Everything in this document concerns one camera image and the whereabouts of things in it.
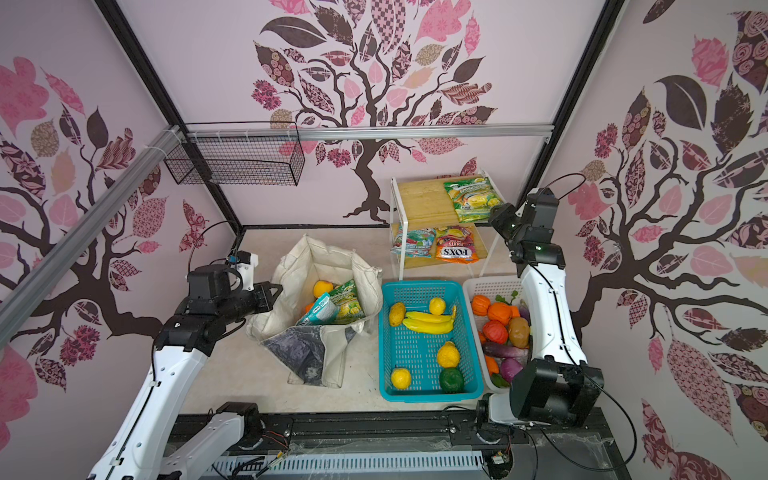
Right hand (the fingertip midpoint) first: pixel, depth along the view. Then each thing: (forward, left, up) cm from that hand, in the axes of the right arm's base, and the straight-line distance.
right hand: (497, 206), depth 76 cm
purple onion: (-32, -4, -30) cm, 44 cm away
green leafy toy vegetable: (-8, -12, -31) cm, 34 cm away
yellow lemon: (-34, +26, -30) cm, 52 cm away
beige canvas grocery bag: (-30, +48, -23) cm, 61 cm away
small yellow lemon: (-12, +14, -31) cm, 36 cm away
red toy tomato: (-22, -1, -28) cm, 36 cm away
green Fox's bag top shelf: (-21, +46, -17) cm, 54 cm away
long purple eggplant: (-28, -2, -28) cm, 39 cm away
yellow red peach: (-6, +51, -28) cm, 58 cm away
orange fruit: (-14, +54, -28) cm, 62 cm away
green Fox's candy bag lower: (+2, +20, -17) cm, 26 cm away
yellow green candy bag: (+4, +5, -1) cm, 7 cm away
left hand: (-18, +56, -12) cm, 60 cm away
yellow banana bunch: (-17, +17, -32) cm, 40 cm away
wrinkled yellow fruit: (-15, +27, -30) cm, 43 cm away
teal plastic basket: (-23, +18, -35) cm, 46 cm away
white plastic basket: (-7, -7, -30) cm, 31 cm away
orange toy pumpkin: (-15, -5, -30) cm, 34 cm away
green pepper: (-34, +13, -30) cm, 48 cm away
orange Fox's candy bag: (+2, +8, -17) cm, 19 cm away
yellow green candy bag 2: (-14, +41, -26) cm, 51 cm away
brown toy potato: (-22, -8, -28) cm, 37 cm away
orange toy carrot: (-31, +1, -30) cm, 43 cm away
